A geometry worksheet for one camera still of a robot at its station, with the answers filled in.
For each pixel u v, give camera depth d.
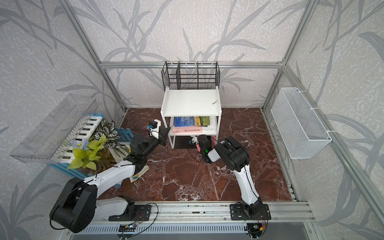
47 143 0.64
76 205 0.41
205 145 0.79
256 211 0.63
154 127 0.68
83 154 0.70
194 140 0.94
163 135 0.77
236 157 0.55
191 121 0.84
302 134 0.62
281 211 0.75
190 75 1.04
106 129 0.74
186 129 0.83
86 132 0.72
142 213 0.74
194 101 0.77
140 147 0.63
